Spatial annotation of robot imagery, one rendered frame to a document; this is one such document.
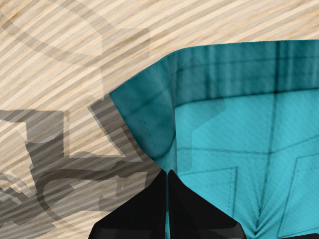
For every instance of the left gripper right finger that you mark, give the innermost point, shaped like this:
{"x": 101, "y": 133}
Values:
{"x": 193, "y": 217}

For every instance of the teal cloth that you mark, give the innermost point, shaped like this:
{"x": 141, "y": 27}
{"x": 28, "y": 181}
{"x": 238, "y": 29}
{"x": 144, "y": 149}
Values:
{"x": 239, "y": 125}

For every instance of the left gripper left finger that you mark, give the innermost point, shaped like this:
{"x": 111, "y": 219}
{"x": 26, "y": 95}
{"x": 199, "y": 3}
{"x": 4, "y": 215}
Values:
{"x": 141, "y": 217}

